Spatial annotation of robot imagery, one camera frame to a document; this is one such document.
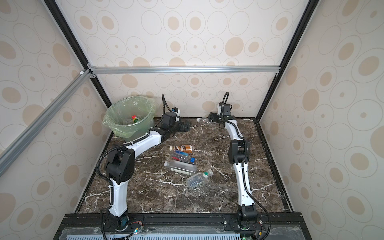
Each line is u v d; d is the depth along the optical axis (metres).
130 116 1.02
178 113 0.86
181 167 0.91
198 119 1.17
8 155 0.51
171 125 0.76
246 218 0.64
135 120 1.00
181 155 0.98
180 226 0.73
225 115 0.91
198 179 0.89
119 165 0.53
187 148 0.96
